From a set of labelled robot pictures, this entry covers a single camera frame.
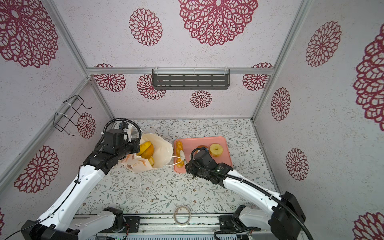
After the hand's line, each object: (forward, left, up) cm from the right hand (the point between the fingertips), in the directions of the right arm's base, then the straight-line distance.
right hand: (187, 165), depth 78 cm
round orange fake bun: (+23, -8, -14) cm, 28 cm away
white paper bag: (+12, +16, -8) cm, 22 cm away
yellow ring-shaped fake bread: (+18, -17, -11) cm, 27 cm away
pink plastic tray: (+24, +1, -13) cm, 28 cm away
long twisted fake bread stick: (+19, +7, -12) cm, 23 cm away
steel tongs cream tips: (+7, +3, -2) cm, 8 cm away
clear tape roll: (-22, +5, -16) cm, 27 cm away
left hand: (+7, +25, +8) cm, 27 cm away
